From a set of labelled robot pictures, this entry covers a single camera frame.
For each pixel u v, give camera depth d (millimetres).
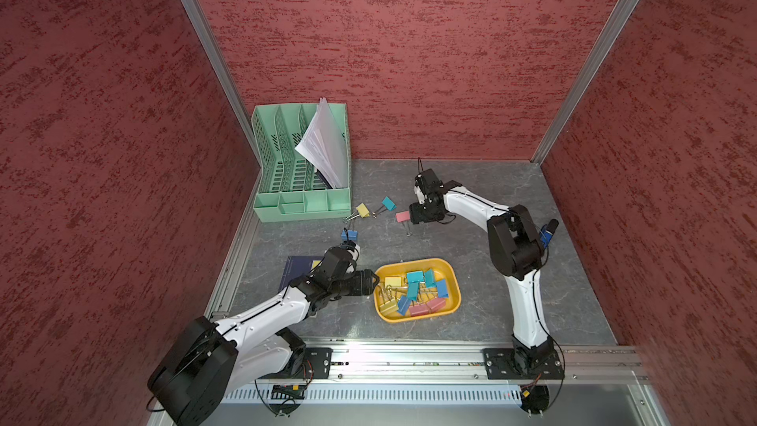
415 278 873
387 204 1061
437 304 825
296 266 912
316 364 734
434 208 774
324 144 947
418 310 830
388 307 812
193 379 407
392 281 880
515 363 665
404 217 1001
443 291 873
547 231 950
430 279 868
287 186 1118
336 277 664
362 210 1033
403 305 812
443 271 878
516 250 568
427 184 826
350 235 936
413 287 855
